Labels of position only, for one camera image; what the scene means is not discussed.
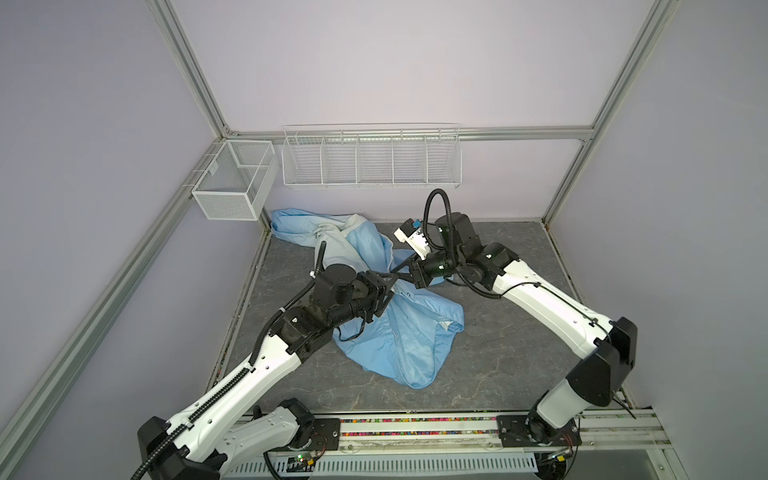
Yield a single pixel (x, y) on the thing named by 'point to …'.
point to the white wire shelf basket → (372, 156)
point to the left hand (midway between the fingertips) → (400, 286)
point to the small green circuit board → (299, 463)
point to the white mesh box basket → (238, 180)
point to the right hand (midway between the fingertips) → (392, 275)
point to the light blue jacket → (398, 343)
